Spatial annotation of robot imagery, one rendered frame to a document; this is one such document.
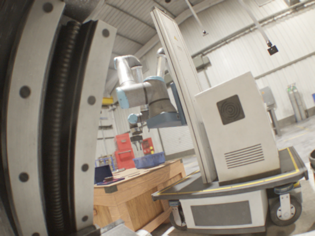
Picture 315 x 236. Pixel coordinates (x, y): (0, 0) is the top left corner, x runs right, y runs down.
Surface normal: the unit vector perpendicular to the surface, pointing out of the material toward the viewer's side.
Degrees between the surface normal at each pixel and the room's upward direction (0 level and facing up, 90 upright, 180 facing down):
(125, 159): 90
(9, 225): 69
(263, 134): 90
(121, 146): 90
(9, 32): 156
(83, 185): 119
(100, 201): 90
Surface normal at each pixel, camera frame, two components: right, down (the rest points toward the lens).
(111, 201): -0.54, -0.04
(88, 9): 0.47, 0.82
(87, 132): 0.83, 0.18
